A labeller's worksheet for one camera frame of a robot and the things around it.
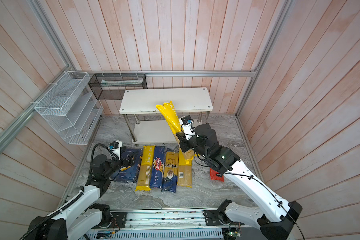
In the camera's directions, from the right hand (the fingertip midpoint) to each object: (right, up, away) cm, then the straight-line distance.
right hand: (178, 132), depth 67 cm
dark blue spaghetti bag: (-4, -25, +19) cm, 32 cm away
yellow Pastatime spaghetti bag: (-20, -27, +17) cm, 37 cm away
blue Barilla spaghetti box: (-12, -22, +20) cm, 33 cm away
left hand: (-26, -11, +15) cm, 32 cm away
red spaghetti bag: (+22, -26, +19) cm, 38 cm away
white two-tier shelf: (-23, +5, +44) cm, 50 cm away
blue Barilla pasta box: (-26, -24, +15) cm, 39 cm away
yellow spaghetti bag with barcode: (+4, -22, +23) cm, 32 cm away
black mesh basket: (-46, +32, +37) cm, 67 cm away
